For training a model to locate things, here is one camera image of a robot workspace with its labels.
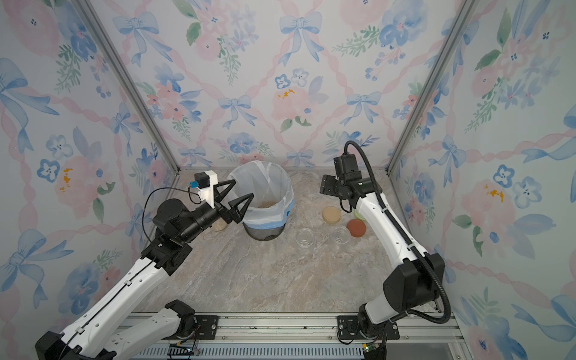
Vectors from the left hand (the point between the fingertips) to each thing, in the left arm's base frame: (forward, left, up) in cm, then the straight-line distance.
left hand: (243, 188), depth 63 cm
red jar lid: (+9, -42, -37) cm, 57 cm away
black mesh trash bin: (+4, -2, -35) cm, 35 cm away
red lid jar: (-10, +6, -3) cm, 12 cm away
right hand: (+14, -30, -14) cm, 36 cm away
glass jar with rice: (+4, -19, -37) cm, 42 cm away
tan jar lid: (+17, -32, -38) cm, 53 cm away
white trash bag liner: (+19, -5, -21) cm, 29 cm away
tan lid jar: (+5, -34, -37) cm, 51 cm away
